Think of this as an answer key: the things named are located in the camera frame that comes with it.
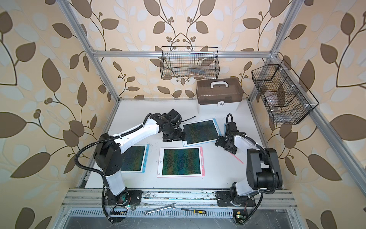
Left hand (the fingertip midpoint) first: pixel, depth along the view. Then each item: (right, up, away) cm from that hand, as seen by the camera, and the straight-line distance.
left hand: (179, 137), depth 84 cm
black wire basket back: (+6, +49, +12) cm, 51 cm away
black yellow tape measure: (+6, +10, +22) cm, 25 cm away
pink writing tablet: (+1, -16, +3) cm, 16 cm away
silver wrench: (-16, -35, -13) cm, 41 cm away
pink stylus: (+36, -14, +5) cm, 39 cm away
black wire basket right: (+57, +23, -9) cm, 63 cm away
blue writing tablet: (+14, +1, +17) cm, 22 cm away
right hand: (+28, -8, +9) cm, 31 cm away
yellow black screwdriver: (+10, -35, -13) cm, 39 cm away
